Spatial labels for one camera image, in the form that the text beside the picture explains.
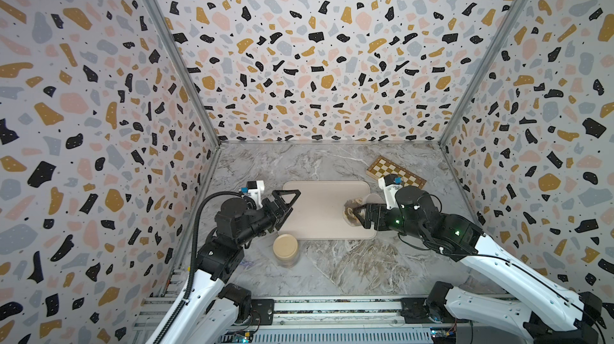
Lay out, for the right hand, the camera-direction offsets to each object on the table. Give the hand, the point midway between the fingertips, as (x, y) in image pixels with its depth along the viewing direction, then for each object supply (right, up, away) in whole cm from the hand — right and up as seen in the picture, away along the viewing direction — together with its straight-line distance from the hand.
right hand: (363, 212), depth 68 cm
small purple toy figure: (-37, -21, +14) cm, 45 cm away
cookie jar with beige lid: (-23, -14, +8) cm, 28 cm away
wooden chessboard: (+16, +12, +41) cm, 46 cm away
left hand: (-18, +3, -2) cm, 18 cm away
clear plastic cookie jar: (-4, -1, +2) cm, 4 cm away
